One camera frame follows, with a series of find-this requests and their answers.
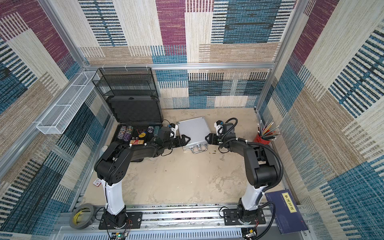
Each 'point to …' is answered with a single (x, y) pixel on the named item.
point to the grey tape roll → (75, 213)
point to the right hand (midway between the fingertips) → (211, 139)
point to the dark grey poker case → (137, 118)
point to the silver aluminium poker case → (197, 129)
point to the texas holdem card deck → (137, 142)
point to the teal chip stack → (156, 129)
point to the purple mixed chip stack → (128, 133)
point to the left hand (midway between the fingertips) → (187, 140)
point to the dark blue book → (288, 216)
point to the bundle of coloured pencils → (267, 131)
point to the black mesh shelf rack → (126, 82)
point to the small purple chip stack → (150, 129)
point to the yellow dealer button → (142, 135)
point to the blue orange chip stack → (122, 132)
